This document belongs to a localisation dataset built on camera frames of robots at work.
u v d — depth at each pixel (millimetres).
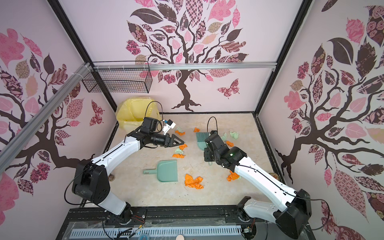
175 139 730
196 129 1093
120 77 947
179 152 953
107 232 697
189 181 854
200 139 794
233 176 854
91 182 439
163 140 723
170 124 759
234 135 1059
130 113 948
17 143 521
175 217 744
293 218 367
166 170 896
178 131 1069
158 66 921
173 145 709
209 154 683
